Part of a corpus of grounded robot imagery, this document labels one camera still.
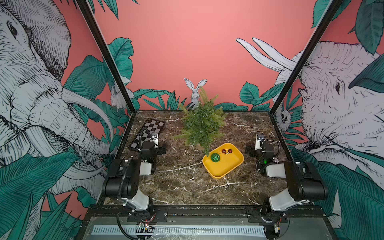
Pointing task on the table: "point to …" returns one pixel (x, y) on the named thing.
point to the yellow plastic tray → (222, 160)
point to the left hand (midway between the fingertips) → (157, 138)
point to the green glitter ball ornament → (215, 157)
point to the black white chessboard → (150, 126)
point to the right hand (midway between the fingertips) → (253, 140)
